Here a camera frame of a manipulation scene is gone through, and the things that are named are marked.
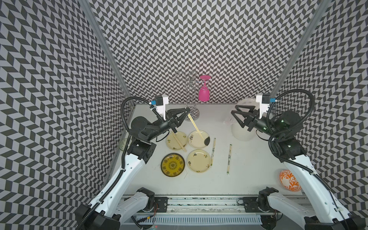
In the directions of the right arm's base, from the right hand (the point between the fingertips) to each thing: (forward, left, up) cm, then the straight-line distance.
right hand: (233, 112), depth 59 cm
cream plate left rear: (+8, +31, -41) cm, 52 cm away
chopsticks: (+5, +3, -40) cm, 41 cm away
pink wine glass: (+35, +9, -20) cm, 42 cm away
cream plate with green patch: (+9, +15, -40) cm, 44 cm away
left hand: (-1, +18, +2) cm, 18 cm away
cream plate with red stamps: (-4, +14, -41) cm, 43 cm away
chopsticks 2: (-3, -5, -41) cm, 41 cm away
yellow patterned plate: (-7, +30, -41) cm, 51 cm away
